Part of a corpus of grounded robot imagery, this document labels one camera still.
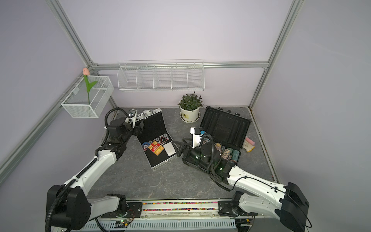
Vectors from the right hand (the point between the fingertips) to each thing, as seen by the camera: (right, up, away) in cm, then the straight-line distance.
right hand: (177, 140), depth 68 cm
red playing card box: (-16, -8, +26) cm, 32 cm away
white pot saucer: (+6, +9, +44) cm, 45 cm away
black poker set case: (+32, +4, +31) cm, 45 cm away
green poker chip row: (+34, -12, +19) cm, 40 cm away
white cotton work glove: (+45, -8, +29) cm, 54 cm away
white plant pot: (+6, +13, +38) cm, 41 cm away
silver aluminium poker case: (-18, -3, +31) cm, 36 cm away
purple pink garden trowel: (+48, -5, +28) cm, 56 cm away
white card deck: (-8, -9, +28) cm, 30 cm away
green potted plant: (+7, +22, +31) cm, 39 cm away
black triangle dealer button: (-13, -4, +30) cm, 33 cm away
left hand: (-26, +10, +14) cm, 31 cm away
